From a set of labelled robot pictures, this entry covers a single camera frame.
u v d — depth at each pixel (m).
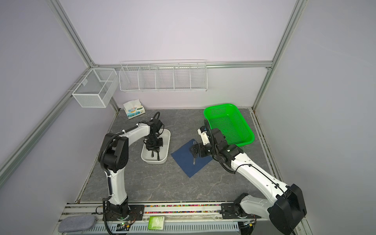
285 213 0.38
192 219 0.73
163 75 0.97
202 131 0.69
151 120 0.85
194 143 0.99
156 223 0.69
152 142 0.85
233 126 1.09
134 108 1.14
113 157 0.54
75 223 0.69
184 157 0.94
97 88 0.99
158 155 0.94
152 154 0.95
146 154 0.93
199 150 0.68
